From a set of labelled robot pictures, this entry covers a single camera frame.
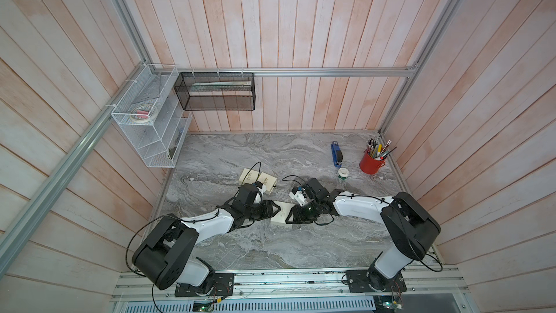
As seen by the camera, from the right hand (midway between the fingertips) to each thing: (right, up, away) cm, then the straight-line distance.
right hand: (289, 220), depth 86 cm
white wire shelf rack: (-49, +31, -9) cm, 59 cm away
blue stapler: (+25, +26, +18) cm, 40 cm away
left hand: (-5, +3, 0) cm, 6 cm away
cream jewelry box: (-9, +15, +11) cm, 20 cm away
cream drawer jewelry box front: (-17, +16, +10) cm, 25 cm away
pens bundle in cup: (+38, +29, +7) cm, 49 cm away
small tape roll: (+27, +18, +15) cm, 35 cm away
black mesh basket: (-34, +58, +17) cm, 69 cm away
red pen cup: (+37, +22, +10) cm, 45 cm away
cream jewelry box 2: (-4, +1, -2) cm, 5 cm away
